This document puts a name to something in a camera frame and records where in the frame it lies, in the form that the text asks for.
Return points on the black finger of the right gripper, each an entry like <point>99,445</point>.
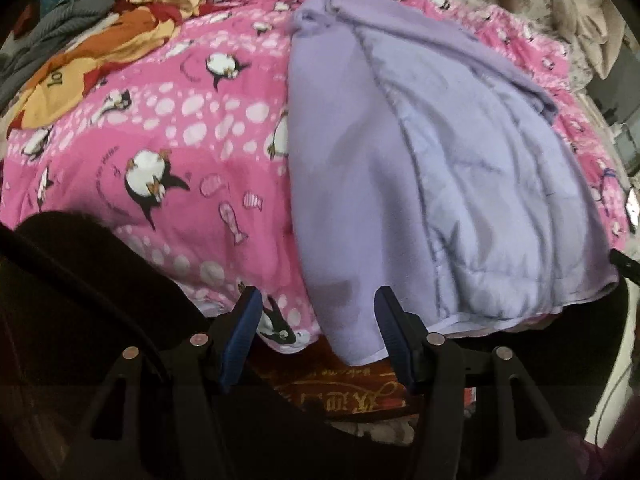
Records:
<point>629,268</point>

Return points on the grey striped shirt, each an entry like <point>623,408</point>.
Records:
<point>63,23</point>

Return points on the red gold floor mat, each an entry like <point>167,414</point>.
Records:
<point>317,381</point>

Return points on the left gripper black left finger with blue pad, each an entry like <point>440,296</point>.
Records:
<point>154,417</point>

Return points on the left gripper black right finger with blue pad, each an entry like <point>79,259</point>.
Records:
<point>481,416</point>

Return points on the pink penguin print quilt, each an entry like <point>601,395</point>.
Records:
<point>183,155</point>

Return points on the orange yellow cartoon blanket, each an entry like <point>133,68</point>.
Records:
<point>137,28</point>

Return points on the lilac padded jacket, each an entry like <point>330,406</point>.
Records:
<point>422,160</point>

